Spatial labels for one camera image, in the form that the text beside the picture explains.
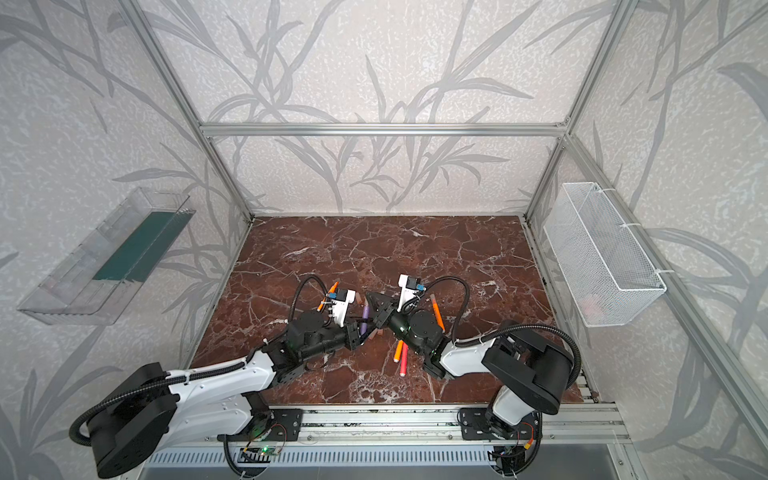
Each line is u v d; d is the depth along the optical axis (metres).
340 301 0.71
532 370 0.44
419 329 0.61
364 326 0.75
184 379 0.46
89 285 0.63
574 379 0.46
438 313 0.95
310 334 0.61
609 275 0.61
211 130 0.95
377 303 0.72
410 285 0.71
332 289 0.99
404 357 0.84
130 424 0.41
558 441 0.72
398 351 0.85
